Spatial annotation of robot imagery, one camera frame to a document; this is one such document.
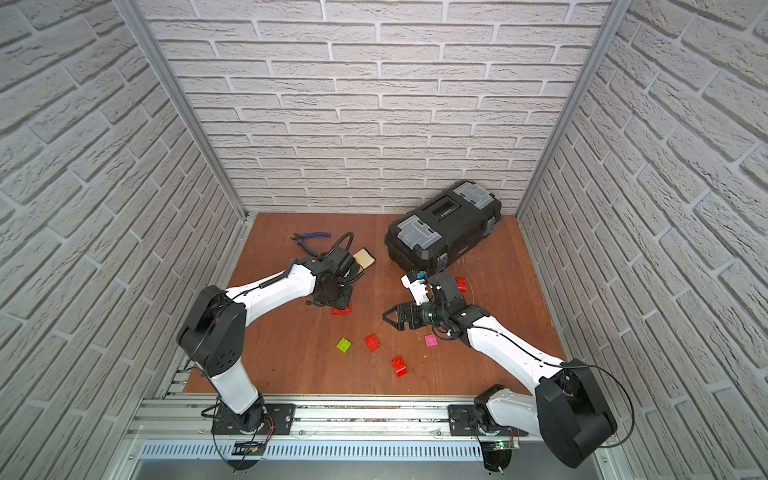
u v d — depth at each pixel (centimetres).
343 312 91
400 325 71
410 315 70
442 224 95
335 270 71
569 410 41
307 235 112
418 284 74
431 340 86
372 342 85
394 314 74
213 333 46
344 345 85
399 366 81
